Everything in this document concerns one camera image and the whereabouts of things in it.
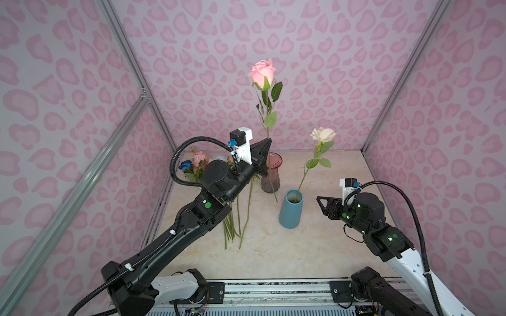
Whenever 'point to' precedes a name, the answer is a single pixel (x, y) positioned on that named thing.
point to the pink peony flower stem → (199, 160)
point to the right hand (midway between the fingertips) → (322, 198)
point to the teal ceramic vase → (290, 211)
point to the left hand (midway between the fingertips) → (270, 136)
